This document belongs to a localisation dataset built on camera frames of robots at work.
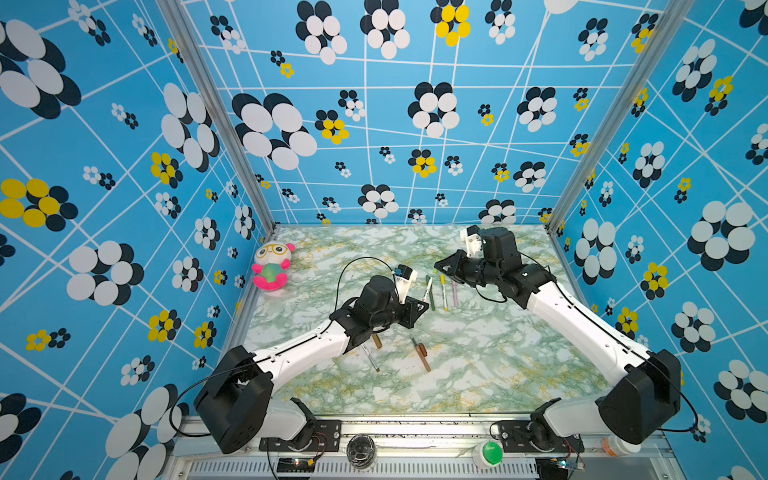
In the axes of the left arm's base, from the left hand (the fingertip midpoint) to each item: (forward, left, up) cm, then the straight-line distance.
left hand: (429, 305), depth 78 cm
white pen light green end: (+20, -3, -18) cm, 27 cm away
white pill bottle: (-30, -42, -12) cm, 53 cm away
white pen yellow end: (+2, -3, +8) cm, 9 cm away
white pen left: (-9, +15, -19) cm, 26 cm away
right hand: (+8, -2, +7) cm, 11 cm away
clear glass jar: (-31, +16, -6) cm, 36 cm away
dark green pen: (+13, -3, -18) cm, 22 cm away
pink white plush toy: (+24, +52, -11) cm, 58 cm away
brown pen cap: (-2, +15, -17) cm, 23 cm away
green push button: (-32, -11, -8) cm, 35 cm away
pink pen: (+14, -11, -16) cm, 24 cm away
